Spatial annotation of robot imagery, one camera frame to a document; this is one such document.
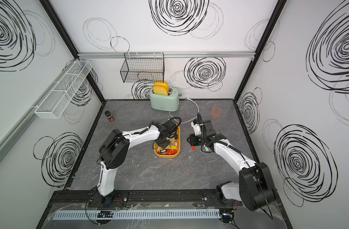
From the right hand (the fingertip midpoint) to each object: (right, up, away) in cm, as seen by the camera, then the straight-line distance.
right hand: (189, 139), depth 85 cm
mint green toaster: (-12, +24, +23) cm, 35 cm away
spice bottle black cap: (-56, +15, +14) cm, 59 cm away
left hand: (-17, -4, +9) cm, 20 cm away
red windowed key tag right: (-8, -4, +9) cm, 13 cm away
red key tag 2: (-11, -9, +5) cm, 16 cm away
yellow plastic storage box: (-18, -9, +5) cm, 21 cm away
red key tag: (+4, -7, +8) cm, 11 cm away
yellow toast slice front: (-18, +33, +13) cm, 40 cm away
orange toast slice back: (-19, +37, +17) cm, 45 cm away
